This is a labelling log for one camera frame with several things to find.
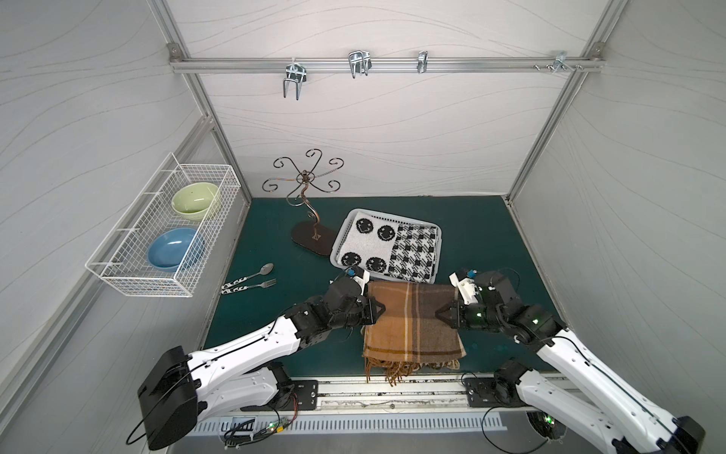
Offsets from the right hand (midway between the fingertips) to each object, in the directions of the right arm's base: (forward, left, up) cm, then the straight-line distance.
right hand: (437, 312), depth 74 cm
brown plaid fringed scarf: (-6, +7, -1) cm, 9 cm away
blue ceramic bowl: (+5, +65, +18) cm, 67 cm away
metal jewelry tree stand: (+32, +42, -11) cm, 54 cm away
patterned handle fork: (+13, +56, -13) cm, 59 cm away
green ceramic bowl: (+19, +66, +21) cm, 72 cm away
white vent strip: (-24, +19, -14) cm, 34 cm away
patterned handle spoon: (+18, +57, -13) cm, 61 cm away
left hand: (0, +13, +1) cm, 13 cm away
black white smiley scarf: (+20, +9, -2) cm, 22 cm away
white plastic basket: (+30, +30, -4) cm, 43 cm away
